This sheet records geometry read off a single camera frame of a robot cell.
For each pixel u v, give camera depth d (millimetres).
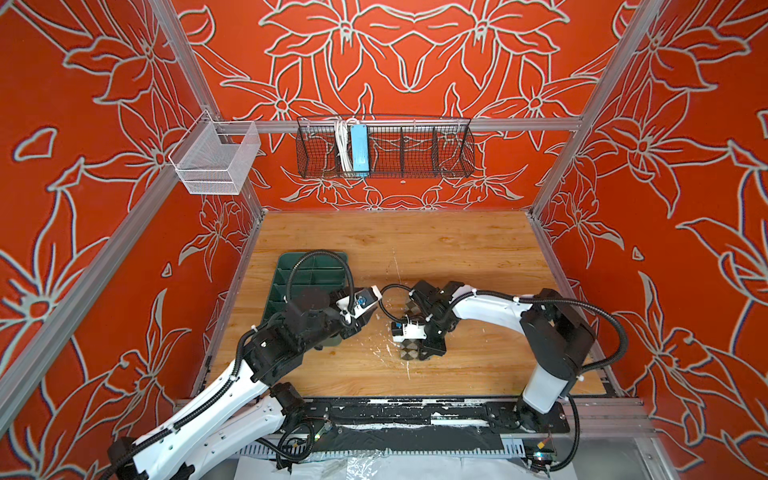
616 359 441
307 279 927
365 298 546
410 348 827
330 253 497
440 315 645
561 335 472
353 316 544
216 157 946
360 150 892
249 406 600
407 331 759
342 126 876
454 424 727
